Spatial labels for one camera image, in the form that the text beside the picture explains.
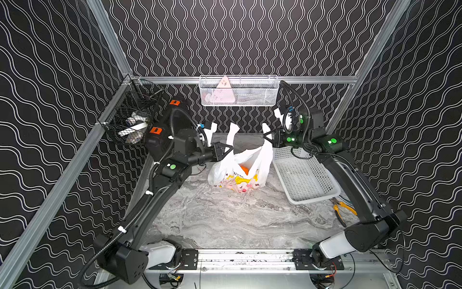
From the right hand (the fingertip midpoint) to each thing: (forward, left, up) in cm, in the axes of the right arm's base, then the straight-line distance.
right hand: (263, 134), depth 70 cm
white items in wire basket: (+12, +57, -6) cm, 59 cm away
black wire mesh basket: (+33, +62, -6) cm, 71 cm away
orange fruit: (-11, +7, -9) cm, 16 cm away
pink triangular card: (+29, +17, -1) cm, 34 cm away
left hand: (-6, +12, +1) cm, 14 cm away
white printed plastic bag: (-10, +14, -13) cm, 22 cm away
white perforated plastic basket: (+1, -26, -36) cm, 44 cm away
